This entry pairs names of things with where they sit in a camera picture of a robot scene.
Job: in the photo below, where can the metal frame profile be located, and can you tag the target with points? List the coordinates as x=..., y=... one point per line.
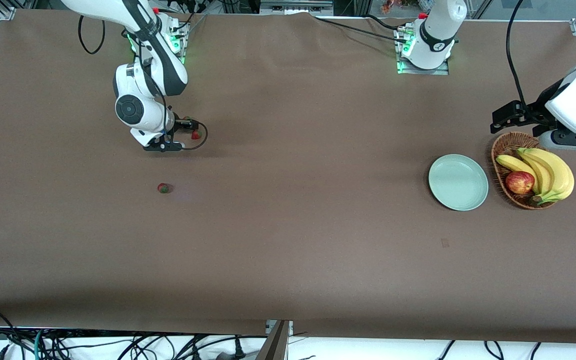
x=275, y=345

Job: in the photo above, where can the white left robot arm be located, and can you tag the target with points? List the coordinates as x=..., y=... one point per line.
x=438, y=35

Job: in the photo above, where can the brown wicker basket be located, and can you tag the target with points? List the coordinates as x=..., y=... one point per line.
x=510, y=142

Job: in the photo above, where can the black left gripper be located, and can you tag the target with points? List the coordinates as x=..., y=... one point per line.
x=541, y=108

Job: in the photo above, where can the black power plug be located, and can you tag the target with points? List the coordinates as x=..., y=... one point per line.
x=238, y=351

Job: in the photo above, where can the red yellow apple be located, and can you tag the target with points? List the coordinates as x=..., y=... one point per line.
x=520, y=183

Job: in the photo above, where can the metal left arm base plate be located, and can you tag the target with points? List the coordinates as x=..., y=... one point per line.
x=403, y=67

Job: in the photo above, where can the small red orange object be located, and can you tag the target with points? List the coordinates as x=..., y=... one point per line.
x=393, y=6

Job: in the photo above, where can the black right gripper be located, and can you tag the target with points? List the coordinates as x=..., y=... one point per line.
x=180, y=123

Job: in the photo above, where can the grey power strip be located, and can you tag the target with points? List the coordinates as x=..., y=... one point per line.
x=295, y=7

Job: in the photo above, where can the brown table cover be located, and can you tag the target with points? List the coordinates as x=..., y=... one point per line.
x=288, y=200

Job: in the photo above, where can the yellow banana bunch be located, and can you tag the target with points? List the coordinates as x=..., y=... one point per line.
x=553, y=170

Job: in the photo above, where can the red strawberry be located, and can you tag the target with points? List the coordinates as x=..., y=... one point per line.
x=196, y=134
x=163, y=188

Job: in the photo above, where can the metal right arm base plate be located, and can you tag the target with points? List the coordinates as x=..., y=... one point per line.
x=182, y=37

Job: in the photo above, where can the light green round plate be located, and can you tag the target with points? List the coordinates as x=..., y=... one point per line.
x=458, y=182

